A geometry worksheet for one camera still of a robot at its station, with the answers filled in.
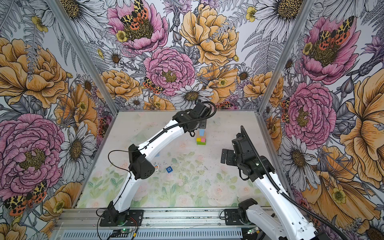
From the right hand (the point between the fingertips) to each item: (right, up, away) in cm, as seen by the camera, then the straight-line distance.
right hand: (231, 160), depth 75 cm
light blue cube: (-32, +6, -16) cm, 37 cm away
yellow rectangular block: (-16, +8, +25) cm, 31 cm away
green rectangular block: (-15, +5, +27) cm, 31 cm away
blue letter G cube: (-34, -9, +14) cm, 38 cm away
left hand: (-16, +18, +11) cm, 27 cm away
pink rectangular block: (-13, +8, +25) cm, 29 cm away
